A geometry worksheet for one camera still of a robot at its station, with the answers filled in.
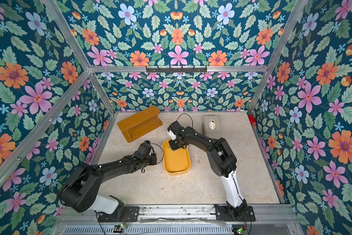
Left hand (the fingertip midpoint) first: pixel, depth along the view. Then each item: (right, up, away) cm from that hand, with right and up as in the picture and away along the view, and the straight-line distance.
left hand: (157, 156), depth 93 cm
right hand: (+10, +7, +2) cm, 12 cm away
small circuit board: (-16, -32, -21) cm, 41 cm away
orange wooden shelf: (-15, +20, +5) cm, 25 cm away
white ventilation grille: (+1, -31, -23) cm, 38 cm away
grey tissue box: (+36, +19, +7) cm, 41 cm away
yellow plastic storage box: (+12, -2, -3) cm, 13 cm away
